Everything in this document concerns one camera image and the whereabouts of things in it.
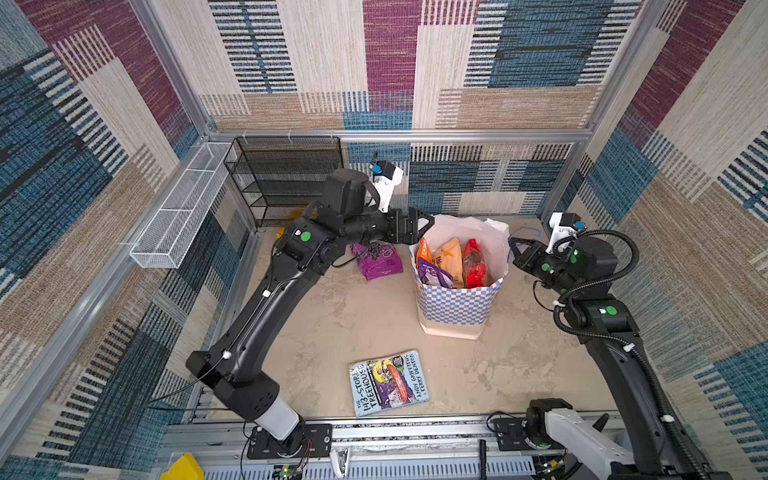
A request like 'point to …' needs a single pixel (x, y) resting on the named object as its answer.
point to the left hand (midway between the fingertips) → (421, 213)
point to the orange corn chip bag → (423, 251)
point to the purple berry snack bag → (432, 275)
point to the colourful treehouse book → (387, 383)
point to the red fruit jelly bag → (473, 265)
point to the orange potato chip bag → (448, 257)
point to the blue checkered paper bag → (463, 313)
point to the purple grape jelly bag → (377, 259)
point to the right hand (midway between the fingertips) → (508, 244)
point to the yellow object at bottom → (185, 468)
